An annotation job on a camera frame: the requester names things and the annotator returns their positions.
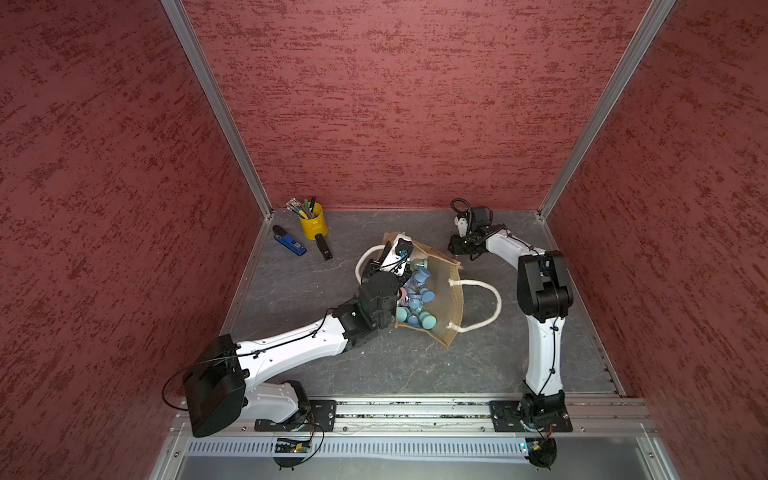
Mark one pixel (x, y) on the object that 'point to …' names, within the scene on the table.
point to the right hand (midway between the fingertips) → (452, 250)
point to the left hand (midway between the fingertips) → (388, 247)
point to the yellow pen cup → (311, 227)
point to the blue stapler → (288, 240)
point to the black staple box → (323, 247)
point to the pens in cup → (306, 210)
